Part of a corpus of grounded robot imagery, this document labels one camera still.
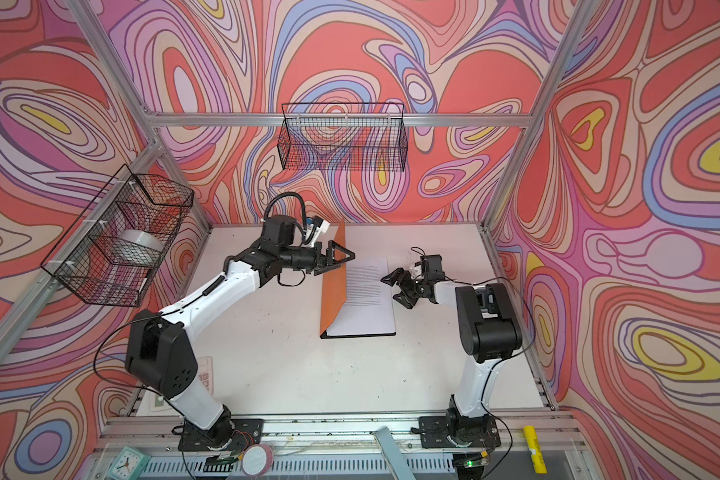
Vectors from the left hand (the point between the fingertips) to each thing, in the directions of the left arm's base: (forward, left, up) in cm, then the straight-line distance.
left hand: (350, 260), depth 77 cm
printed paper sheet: (0, -5, -25) cm, 25 cm away
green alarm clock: (-42, +51, -23) cm, 70 cm away
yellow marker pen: (-39, -44, -24) cm, 64 cm away
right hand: (+5, -12, -23) cm, 27 cm away
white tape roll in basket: (-2, +51, +7) cm, 51 cm away
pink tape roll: (-41, +20, -20) cm, 50 cm away
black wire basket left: (-6, +60, +8) cm, 61 cm away
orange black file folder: (0, +5, -15) cm, 16 cm away
